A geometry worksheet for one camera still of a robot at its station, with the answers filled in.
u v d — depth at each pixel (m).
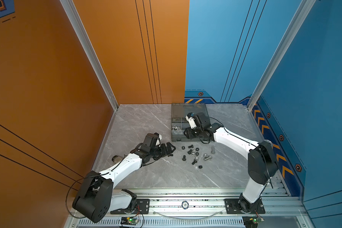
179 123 1.02
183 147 0.96
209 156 0.90
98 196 0.41
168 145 0.77
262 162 0.48
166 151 0.75
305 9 0.70
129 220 0.71
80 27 0.76
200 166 0.87
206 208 0.74
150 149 0.67
